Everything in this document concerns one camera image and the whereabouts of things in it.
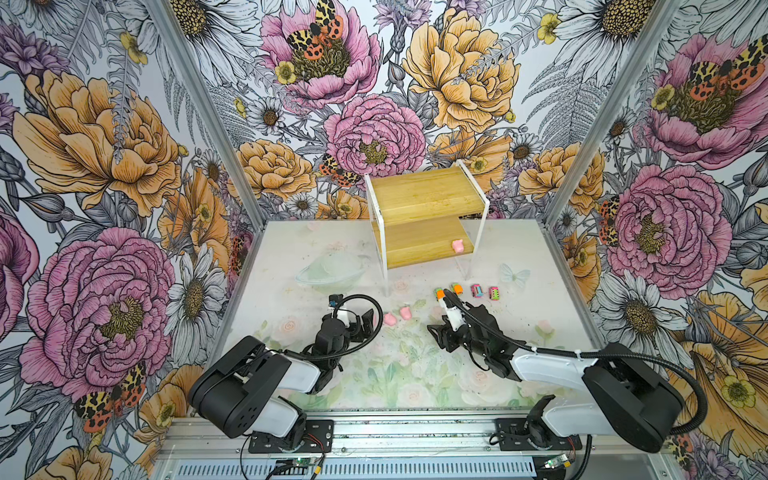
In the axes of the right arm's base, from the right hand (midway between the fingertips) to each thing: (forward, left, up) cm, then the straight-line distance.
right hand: (438, 330), depth 88 cm
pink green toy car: (+14, -20, -3) cm, 24 cm away
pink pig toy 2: (+6, +14, -3) cm, 15 cm away
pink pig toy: (+21, -7, +13) cm, 26 cm away
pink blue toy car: (+14, -15, -2) cm, 21 cm away
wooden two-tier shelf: (+18, +6, +29) cm, 35 cm away
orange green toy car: (+15, -8, -2) cm, 18 cm away
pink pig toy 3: (+7, +9, -3) cm, 12 cm away
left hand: (+5, +23, 0) cm, 24 cm away
